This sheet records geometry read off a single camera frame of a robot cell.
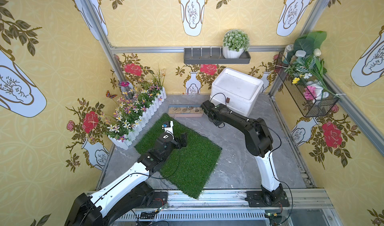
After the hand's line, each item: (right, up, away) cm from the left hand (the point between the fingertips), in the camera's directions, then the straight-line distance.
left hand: (174, 131), depth 81 cm
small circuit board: (-12, -39, -8) cm, 42 cm away
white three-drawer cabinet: (+38, +22, +9) cm, 45 cm away
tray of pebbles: (+4, +11, +26) cm, 28 cm away
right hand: (+37, +10, +19) cm, 42 cm away
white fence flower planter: (-26, +9, +11) cm, 30 cm away
